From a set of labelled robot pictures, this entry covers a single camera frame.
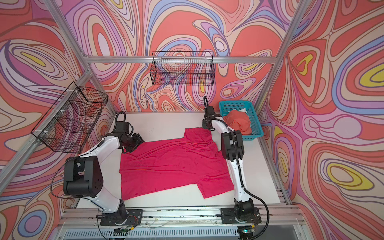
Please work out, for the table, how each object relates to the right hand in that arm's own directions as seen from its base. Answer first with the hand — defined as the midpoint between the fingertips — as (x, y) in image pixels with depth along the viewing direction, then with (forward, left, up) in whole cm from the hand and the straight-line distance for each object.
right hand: (210, 127), depth 112 cm
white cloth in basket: (+12, -28, +5) cm, 30 cm away
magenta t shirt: (-29, +16, 0) cm, 33 cm away
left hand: (-17, +45, +9) cm, 49 cm away
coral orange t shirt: (-2, -19, +9) cm, 21 cm away
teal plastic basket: (-10, -30, +9) cm, 33 cm away
